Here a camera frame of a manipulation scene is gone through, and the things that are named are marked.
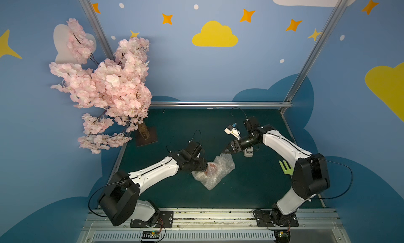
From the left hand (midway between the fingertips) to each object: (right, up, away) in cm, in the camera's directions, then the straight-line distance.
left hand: (205, 163), depth 85 cm
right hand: (+12, +8, -2) cm, 15 cm away
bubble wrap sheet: (+11, 0, 0) cm, 11 cm away
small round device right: (+36, -32, -11) cm, 50 cm away
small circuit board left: (-26, -31, -12) cm, 42 cm away
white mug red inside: (+4, -2, -3) cm, 5 cm away
